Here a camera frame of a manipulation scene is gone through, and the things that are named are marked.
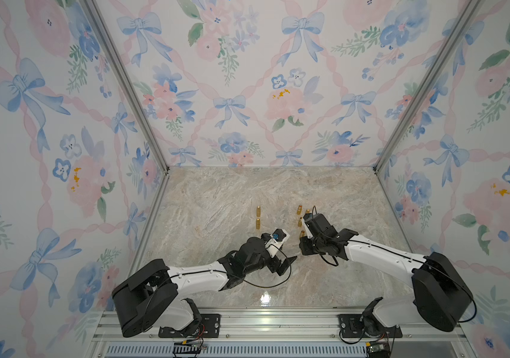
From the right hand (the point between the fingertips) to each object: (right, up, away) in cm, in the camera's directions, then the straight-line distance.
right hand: (302, 244), depth 88 cm
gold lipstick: (-17, +12, +13) cm, 24 cm away
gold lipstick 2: (-17, +7, +8) cm, 20 cm away
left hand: (-6, +1, -9) cm, 11 cm away
